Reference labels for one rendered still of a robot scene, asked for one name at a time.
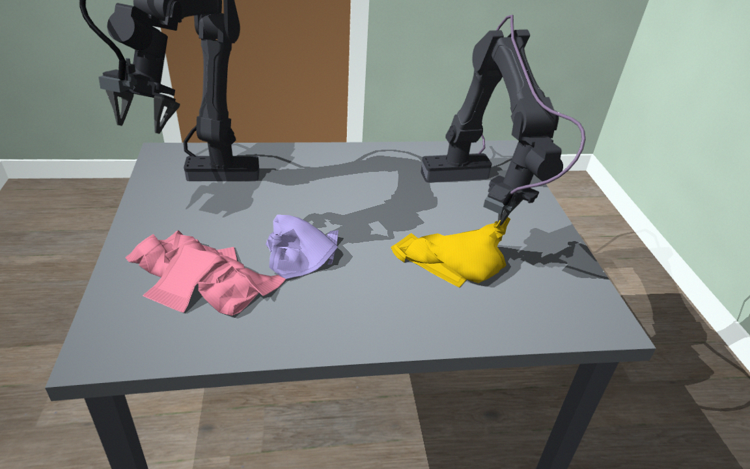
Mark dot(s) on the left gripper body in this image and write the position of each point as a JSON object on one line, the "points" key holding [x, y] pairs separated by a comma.
{"points": [[499, 187]]}

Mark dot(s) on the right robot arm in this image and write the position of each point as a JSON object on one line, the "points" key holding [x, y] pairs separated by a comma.
{"points": [[133, 27]]}

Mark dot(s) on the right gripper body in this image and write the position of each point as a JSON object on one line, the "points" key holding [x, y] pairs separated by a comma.
{"points": [[148, 72]]}

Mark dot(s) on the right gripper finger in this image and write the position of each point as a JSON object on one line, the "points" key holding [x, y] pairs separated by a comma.
{"points": [[159, 103], [126, 102]]}

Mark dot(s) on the yellow cloth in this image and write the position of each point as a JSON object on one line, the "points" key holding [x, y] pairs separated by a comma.
{"points": [[471, 255]]}

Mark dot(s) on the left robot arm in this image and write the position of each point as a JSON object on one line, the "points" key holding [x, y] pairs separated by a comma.
{"points": [[531, 123]]}

